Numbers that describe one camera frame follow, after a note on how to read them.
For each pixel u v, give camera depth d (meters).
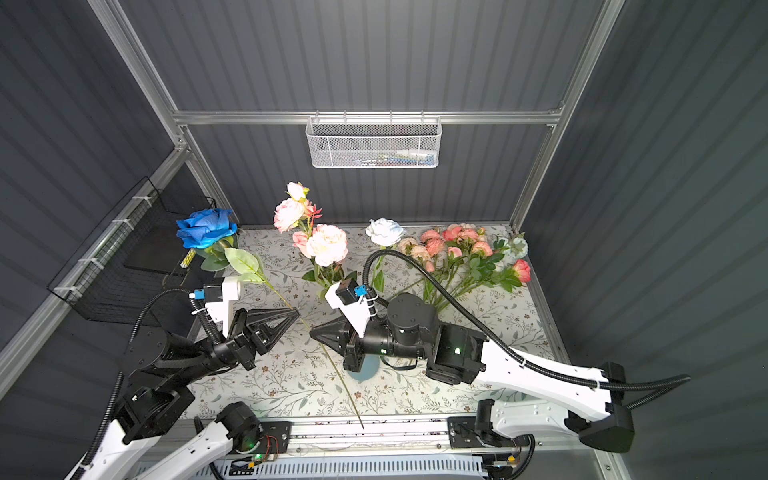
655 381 0.41
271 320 0.48
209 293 0.43
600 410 0.39
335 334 0.52
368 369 0.86
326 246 0.52
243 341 0.44
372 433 0.75
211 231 0.40
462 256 1.06
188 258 0.74
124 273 0.72
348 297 0.44
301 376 0.84
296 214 0.52
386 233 0.57
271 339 0.49
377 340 0.47
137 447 0.41
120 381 0.44
